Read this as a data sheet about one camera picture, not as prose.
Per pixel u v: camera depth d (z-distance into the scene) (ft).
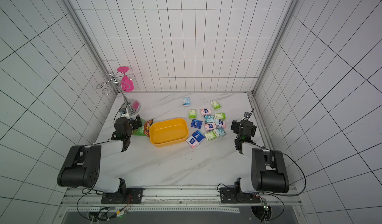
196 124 3.20
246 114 2.61
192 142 2.94
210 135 3.02
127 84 2.87
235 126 2.84
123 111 2.59
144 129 3.03
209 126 3.18
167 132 3.03
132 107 3.61
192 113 3.39
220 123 3.18
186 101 3.62
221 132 3.03
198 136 3.02
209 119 3.30
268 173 1.45
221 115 3.37
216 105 3.59
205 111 3.41
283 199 2.16
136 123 2.80
